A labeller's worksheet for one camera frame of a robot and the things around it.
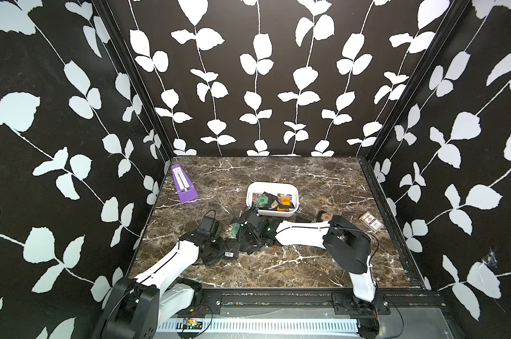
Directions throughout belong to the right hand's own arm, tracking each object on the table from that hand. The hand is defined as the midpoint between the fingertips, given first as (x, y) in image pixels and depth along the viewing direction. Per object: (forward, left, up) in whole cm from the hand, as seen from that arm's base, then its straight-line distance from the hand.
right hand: (233, 235), depth 86 cm
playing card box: (+8, -61, -3) cm, 61 cm away
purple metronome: (+22, +24, +3) cm, 33 cm away
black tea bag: (+20, -16, -3) cm, 26 cm away
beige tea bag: (+12, -42, -4) cm, 44 cm away
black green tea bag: (+18, -11, -1) cm, 22 cm away
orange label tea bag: (+20, -23, -3) cm, 31 cm away
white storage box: (+25, -23, 0) cm, 34 cm away
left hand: (-4, +2, -3) cm, 6 cm away
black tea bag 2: (-6, +1, -4) cm, 7 cm away
